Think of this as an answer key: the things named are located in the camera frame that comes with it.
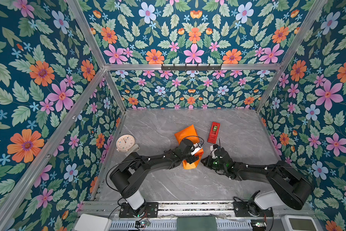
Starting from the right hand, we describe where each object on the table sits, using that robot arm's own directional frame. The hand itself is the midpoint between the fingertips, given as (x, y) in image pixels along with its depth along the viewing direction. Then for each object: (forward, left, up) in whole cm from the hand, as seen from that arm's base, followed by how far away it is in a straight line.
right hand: (201, 158), depth 88 cm
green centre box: (-32, 0, -3) cm, 33 cm away
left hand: (+6, +3, +3) cm, 7 cm away
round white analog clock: (+10, +52, 0) cm, 53 cm away
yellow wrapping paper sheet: (+17, +7, +3) cm, 19 cm away
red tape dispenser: (+18, -9, +1) cm, 20 cm away
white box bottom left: (-34, +57, -2) cm, 67 cm away
